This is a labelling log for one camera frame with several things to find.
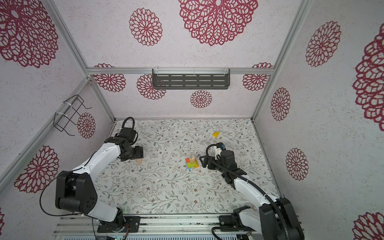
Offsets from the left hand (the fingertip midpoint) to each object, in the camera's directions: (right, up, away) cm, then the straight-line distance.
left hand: (135, 158), depth 88 cm
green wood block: (+33, -5, +5) cm, 34 cm away
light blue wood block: (+31, -7, +5) cm, 32 cm away
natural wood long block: (-1, -3, +9) cm, 10 cm away
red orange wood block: (+30, -3, +8) cm, 31 cm away
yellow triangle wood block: (+51, +14, +24) cm, 58 cm away
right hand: (+41, +1, -3) cm, 41 cm away
